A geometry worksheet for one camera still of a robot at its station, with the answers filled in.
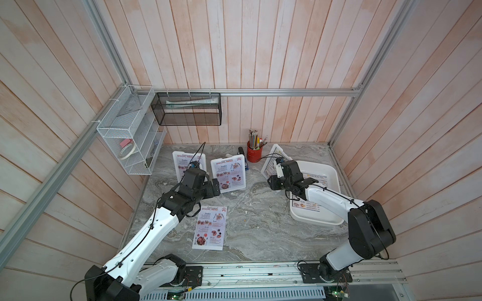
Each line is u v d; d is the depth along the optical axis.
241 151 1.11
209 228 0.86
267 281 0.73
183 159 0.90
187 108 1.03
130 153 0.78
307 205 0.92
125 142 0.82
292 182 0.69
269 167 0.99
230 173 0.91
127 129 0.68
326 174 1.04
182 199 0.53
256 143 1.06
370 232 0.46
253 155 1.08
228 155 1.11
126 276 0.38
